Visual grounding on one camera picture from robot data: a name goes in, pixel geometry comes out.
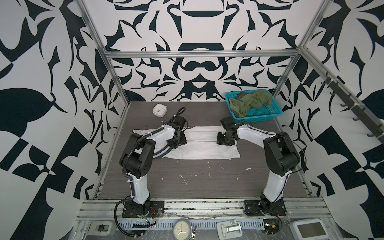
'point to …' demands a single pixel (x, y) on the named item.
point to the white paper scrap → (248, 168)
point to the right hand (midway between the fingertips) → (220, 140)
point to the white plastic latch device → (229, 229)
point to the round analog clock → (182, 229)
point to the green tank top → (256, 99)
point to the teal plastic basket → (264, 113)
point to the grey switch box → (101, 228)
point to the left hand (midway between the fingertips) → (182, 141)
